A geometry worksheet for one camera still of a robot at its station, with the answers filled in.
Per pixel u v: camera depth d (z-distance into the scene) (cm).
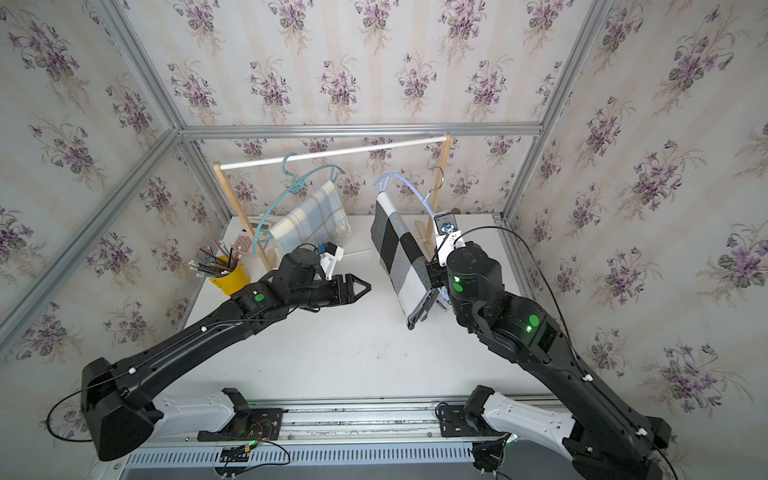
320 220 91
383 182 115
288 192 114
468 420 65
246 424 66
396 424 75
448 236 44
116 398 38
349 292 62
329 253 66
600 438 37
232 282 91
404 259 67
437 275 52
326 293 62
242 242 111
